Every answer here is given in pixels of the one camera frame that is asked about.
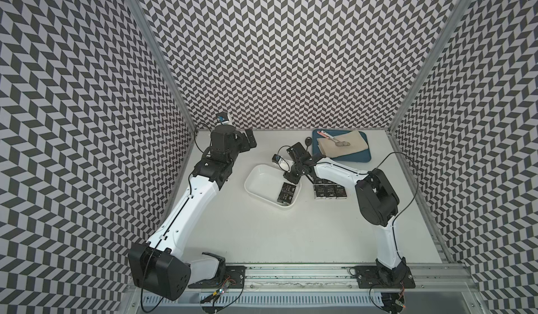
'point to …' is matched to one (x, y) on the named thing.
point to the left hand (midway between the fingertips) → (240, 134)
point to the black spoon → (308, 141)
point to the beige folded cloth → (330, 149)
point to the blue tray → (359, 156)
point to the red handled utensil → (327, 135)
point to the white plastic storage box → (265, 183)
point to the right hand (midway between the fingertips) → (289, 173)
